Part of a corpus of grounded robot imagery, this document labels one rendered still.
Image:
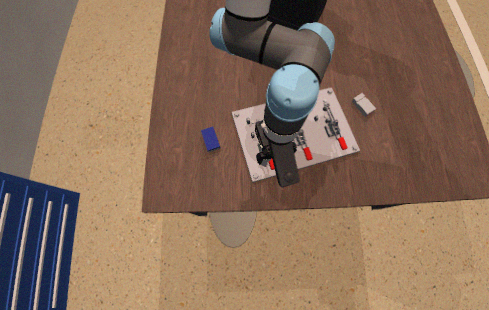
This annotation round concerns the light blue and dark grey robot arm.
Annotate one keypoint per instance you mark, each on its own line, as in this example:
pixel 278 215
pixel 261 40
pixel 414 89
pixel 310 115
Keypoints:
pixel 242 29

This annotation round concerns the black toggle clamp with red handle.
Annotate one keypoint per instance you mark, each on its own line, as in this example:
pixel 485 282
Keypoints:
pixel 333 128

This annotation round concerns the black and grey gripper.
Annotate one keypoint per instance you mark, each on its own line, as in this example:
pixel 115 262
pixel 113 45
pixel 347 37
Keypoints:
pixel 264 155

